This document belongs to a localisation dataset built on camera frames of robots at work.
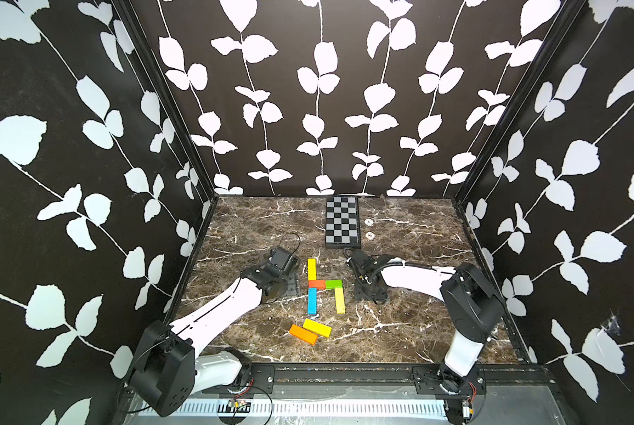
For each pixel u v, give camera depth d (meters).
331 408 0.70
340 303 0.88
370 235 1.07
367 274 0.72
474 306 0.48
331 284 0.93
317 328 0.84
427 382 0.73
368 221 1.12
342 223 1.08
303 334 0.82
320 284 0.93
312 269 0.96
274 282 0.60
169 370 0.40
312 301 0.88
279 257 0.67
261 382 0.73
